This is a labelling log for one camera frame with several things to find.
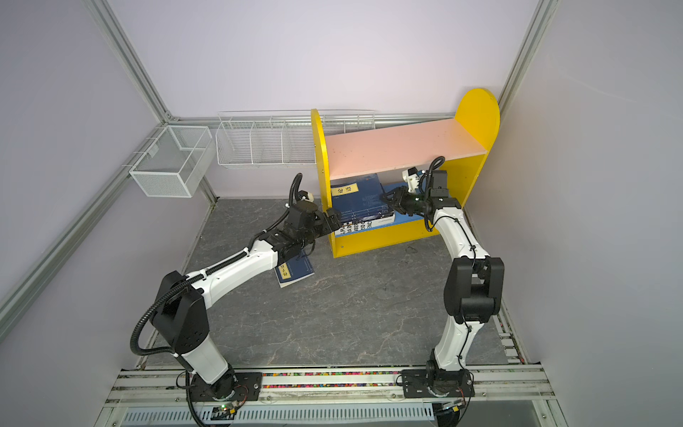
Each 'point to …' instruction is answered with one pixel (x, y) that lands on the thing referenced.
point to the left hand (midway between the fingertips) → (333, 219)
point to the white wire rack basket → (254, 139)
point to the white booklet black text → (347, 228)
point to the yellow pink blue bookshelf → (387, 184)
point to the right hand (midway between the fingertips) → (383, 200)
